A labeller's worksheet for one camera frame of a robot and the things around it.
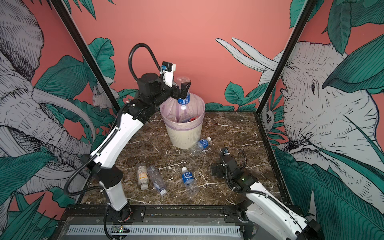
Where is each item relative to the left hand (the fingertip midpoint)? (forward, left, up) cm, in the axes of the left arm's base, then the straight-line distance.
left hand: (180, 75), depth 63 cm
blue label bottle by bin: (-7, -10, -47) cm, 49 cm away
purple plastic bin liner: (+12, -8, -30) cm, 34 cm away
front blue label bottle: (-29, -2, -47) cm, 55 cm away
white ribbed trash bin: (-9, 0, -28) cm, 29 cm away
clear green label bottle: (+6, +8, -33) cm, 35 cm away
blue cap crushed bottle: (+5, -3, -34) cm, 35 cm away
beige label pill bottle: (-26, +24, -46) cm, 59 cm away
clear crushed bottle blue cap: (-27, +17, -51) cm, 60 cm away
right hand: (-22, -18, -40) cm, 50 cm away
